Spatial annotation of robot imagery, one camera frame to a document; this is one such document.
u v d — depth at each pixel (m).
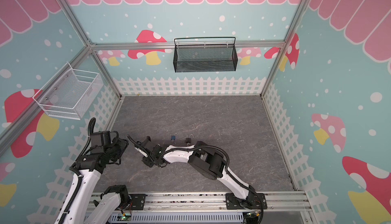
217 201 0.76
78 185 0.45
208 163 0.53
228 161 0.50
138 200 0.75
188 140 0.97
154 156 0.69
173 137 0.97
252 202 0.63
